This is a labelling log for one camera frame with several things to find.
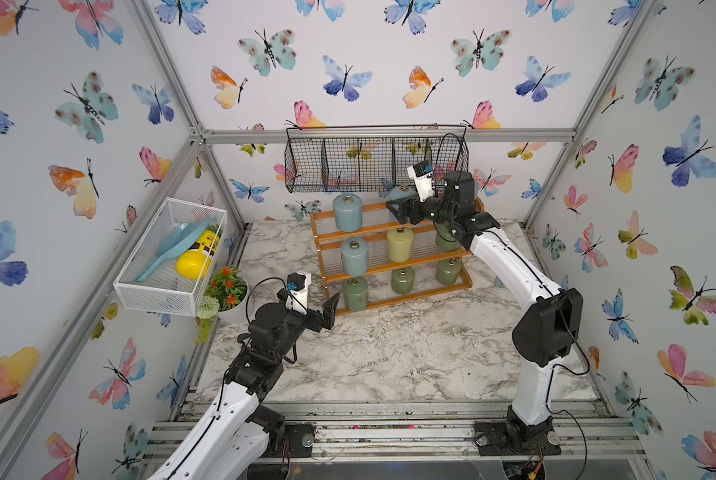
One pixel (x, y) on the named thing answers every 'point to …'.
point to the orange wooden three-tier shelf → (371, 258)
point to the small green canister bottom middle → (403, 279)
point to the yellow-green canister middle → (399, 244)
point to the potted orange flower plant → (227, 298)
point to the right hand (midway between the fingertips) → (400, 193)
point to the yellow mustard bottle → (195, 262)
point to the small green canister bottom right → (449, 271)
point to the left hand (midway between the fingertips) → (323, 288)
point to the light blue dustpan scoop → (185, 234)
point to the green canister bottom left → (355, 293)
